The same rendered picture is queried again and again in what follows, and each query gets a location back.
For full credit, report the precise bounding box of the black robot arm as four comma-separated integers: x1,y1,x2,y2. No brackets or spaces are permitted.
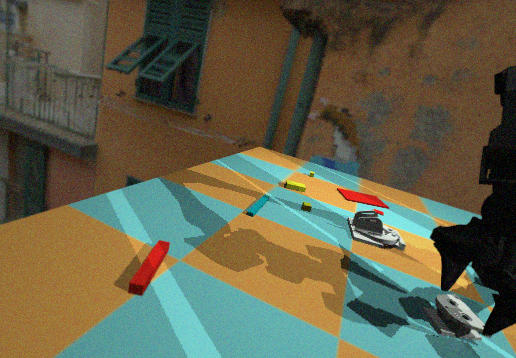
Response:
436,66,516,267

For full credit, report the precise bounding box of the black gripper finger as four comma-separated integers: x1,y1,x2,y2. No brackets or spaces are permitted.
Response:
433,243,470,291
482,293,516,335

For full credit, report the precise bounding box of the teal flat bar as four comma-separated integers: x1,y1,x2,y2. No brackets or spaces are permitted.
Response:
247,195,269,217

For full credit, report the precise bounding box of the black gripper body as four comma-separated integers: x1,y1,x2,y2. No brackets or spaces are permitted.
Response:
429,219,516,309

